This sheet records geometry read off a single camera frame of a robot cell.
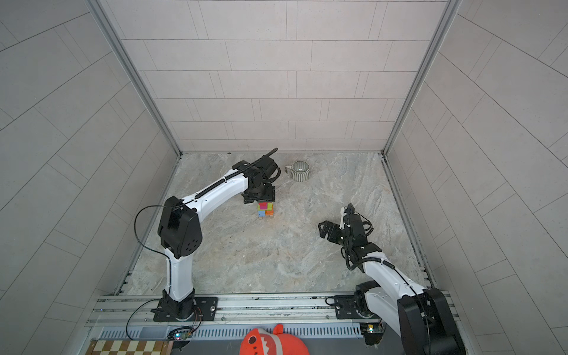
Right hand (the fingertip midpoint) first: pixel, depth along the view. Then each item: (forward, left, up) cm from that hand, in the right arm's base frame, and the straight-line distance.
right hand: (326, 227), depth 87 cm
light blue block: (+7, +26, +3) cm, 27 cm away
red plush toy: (-35, +24, +5) cm, 43 cm away
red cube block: (+9, +22, +5) cm, 24 cm away
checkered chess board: (-33, +62, +2) cm, 70 cm away
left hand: (+12, +21, +8) cm, 26 cm away
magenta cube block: (+8, +25, +5) cm, 26 cm away
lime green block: (+8, +27, +5) cm, 28 cm away
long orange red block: (+7, +23, +3) cm, 24 cm away
